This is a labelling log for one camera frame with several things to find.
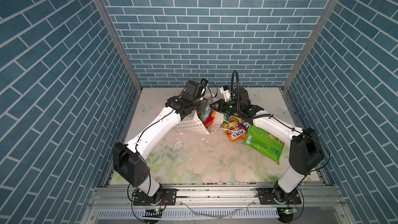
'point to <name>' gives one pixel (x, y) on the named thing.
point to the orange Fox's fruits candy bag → (235, 129)
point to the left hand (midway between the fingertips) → (201, 98)
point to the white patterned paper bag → (190, 123)
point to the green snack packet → (269, 145)
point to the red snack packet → (209, 121)
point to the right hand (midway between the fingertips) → (208, 104)
